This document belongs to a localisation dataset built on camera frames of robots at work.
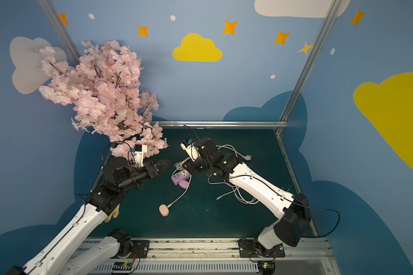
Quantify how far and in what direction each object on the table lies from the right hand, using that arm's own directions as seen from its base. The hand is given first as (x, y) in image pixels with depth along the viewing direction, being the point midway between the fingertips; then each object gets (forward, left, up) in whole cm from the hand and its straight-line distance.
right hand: (190, 160), depth 75 cm
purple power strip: (+4, +7, -22) cm, 24 cm away
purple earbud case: (0, +6, -23) cm, 24 cm away
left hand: (-4, +8, +5) cm, 10 cm away
